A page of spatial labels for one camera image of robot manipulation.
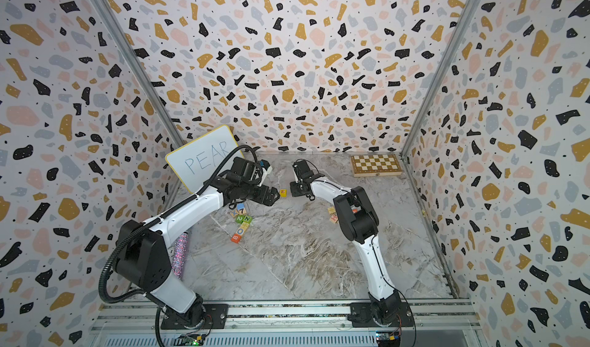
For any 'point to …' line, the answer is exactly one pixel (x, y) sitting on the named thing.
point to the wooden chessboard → (376, 165)
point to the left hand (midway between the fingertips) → (272, 191)
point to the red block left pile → (236, 238)
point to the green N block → (241, 219)
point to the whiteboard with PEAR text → (196, 161)
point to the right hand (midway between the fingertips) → (296, 188)
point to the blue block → (240, 206)
